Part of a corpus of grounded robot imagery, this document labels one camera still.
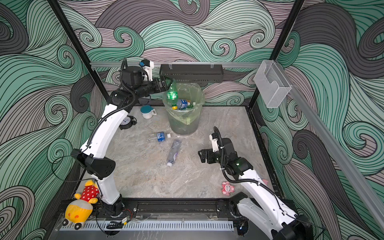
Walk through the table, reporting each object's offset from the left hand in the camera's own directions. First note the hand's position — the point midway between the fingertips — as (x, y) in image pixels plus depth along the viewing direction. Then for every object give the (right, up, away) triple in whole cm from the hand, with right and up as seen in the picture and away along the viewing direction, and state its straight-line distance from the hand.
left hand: (168, 79), depth 69 cm
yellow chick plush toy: (-41, -61, -2) cm, 74 cm away
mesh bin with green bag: (+8, -21, +18) cm, 29 cm away
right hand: (+19, -37, +10) cm, 42 cm away
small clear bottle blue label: (+5, -9, +21) cm, 23 cm away
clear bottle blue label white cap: (-10, -31, +26) cm, 41 cm away
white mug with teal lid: (-20, -14, +36) cm, 43 cm away
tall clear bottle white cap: (+1, -37, +26) cm, 45 cm away
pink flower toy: (+30, -55, +8) cm, 63 cm away
